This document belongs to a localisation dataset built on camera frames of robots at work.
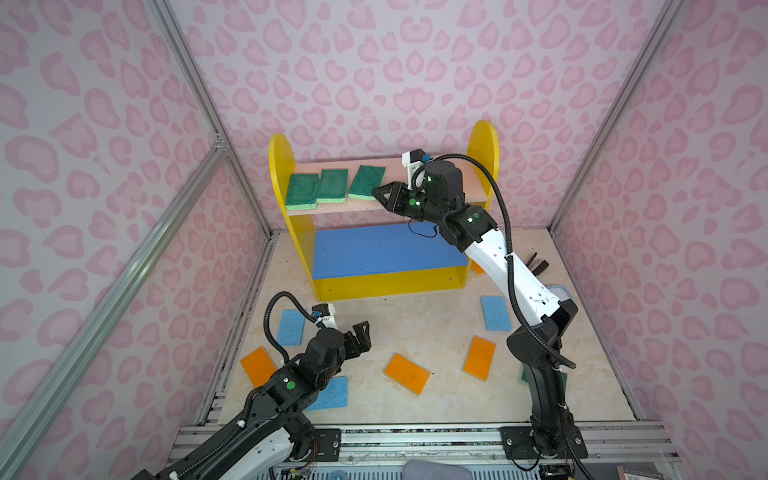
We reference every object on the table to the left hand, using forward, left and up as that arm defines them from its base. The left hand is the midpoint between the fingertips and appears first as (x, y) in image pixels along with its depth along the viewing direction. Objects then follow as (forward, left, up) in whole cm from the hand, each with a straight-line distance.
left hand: (358, 323), depth 77 cm
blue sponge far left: (+6, +23, -15) cm, 28 cm away
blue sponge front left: (-13, +7, -15) cm, 21 cm away
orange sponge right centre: (-4, -34, -15) cm, 37 cm away
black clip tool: (+28, -60, -14) cm, 68 cm away
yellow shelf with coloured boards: (+30, +4, -3) cm, 31 cm away
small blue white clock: (+17, -64, -13) cm, 67 cm away
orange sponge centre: (-8, -13, -16) cm, 22 cm away
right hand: (+20, -6, +28) cm, 34 cm away
